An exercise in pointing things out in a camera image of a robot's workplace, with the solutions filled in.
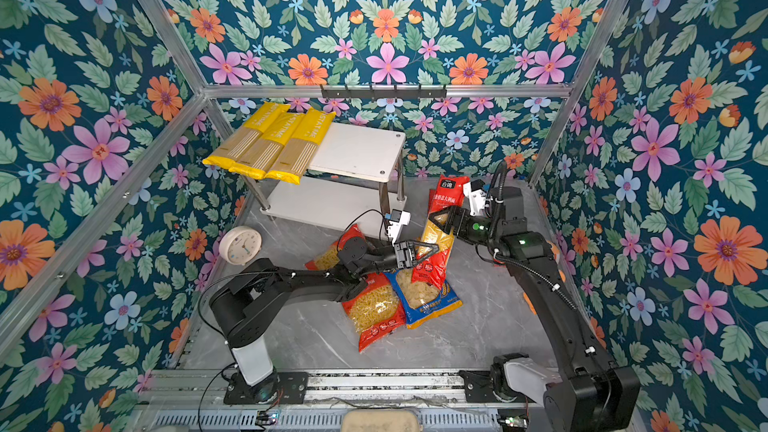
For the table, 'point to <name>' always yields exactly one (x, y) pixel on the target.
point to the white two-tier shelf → (354, 180)
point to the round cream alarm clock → (239, 245)
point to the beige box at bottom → (380, 420)
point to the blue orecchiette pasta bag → (422, 301)
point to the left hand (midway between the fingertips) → (439, 248)
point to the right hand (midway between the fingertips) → (440, 218)
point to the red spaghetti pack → (446, 191)
